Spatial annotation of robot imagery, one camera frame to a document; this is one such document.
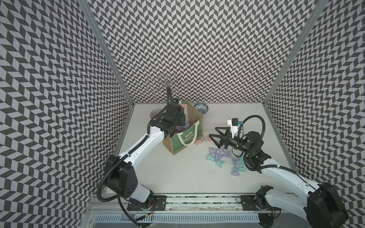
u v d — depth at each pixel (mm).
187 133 806
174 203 740
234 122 636
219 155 880
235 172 819
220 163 835
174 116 620
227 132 730
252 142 576
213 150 889
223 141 631
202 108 1125
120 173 408
